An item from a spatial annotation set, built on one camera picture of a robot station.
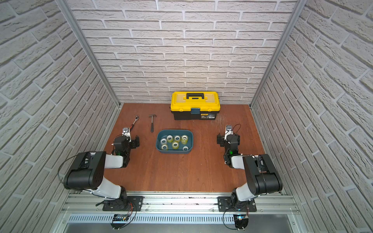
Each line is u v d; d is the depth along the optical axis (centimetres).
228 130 79
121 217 73
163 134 98
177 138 98
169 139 97
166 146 94
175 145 93
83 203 76
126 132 81
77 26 77
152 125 106
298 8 70
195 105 98
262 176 44
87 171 46
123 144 71
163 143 95
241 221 71
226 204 73
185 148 94
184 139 97
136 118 110
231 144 71
